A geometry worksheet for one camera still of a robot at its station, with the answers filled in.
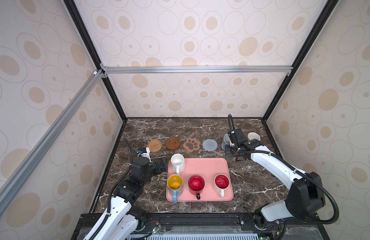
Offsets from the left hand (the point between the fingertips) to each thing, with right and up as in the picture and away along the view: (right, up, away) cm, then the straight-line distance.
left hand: (165, 159), depth 76 cm
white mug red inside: (+31, -15, +9) cm, 36 cm away
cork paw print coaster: (+14, +5, +27) cm, 31 cm away
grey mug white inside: (+54, +11, +21) cm, 60 cm away
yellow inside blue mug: (+4, -16, +9) cm, 19 cm away
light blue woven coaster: (+27, +5, +27) cm, 38 cm away
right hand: (+36, +3, +11) cm, 38 cm away
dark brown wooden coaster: (+1, +6, +27) cm, 28 cm away
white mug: (+5, -4, +11) cm, 13 cm away
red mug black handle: (+16, -16, +9) cm, 24 cm away
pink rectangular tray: (+24, -9, +16) cm, 30 cm away
